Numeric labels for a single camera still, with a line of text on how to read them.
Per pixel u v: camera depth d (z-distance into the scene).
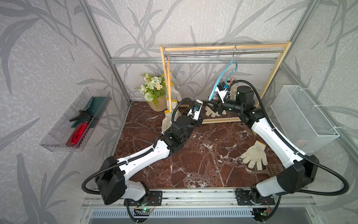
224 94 0.61
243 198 0.72
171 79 0.94
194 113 0.57
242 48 0.91
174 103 0.77
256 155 0.89
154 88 0.87
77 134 0.59
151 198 0.72
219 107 0.62
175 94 0.89
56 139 0.58
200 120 0.62
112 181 0.40
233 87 0.60
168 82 0.62
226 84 0.59
